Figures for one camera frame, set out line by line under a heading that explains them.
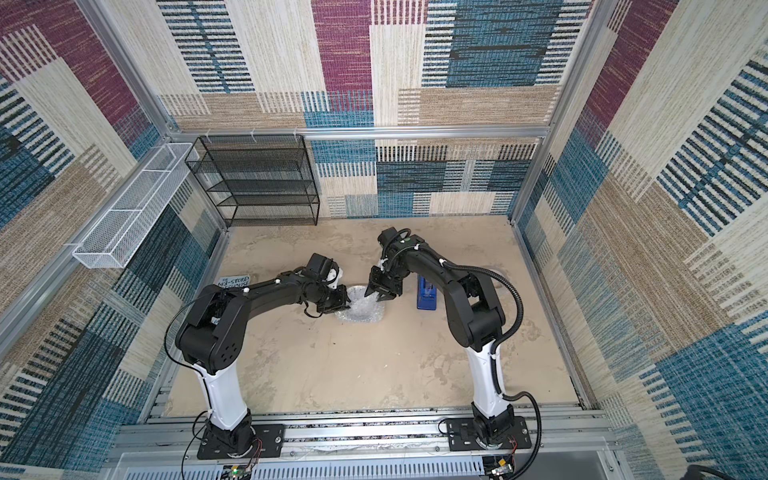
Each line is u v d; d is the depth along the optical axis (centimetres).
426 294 92
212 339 51
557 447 73
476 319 56
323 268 81
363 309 92
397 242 74
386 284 83
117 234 72
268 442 74
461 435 73
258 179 111
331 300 84
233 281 100
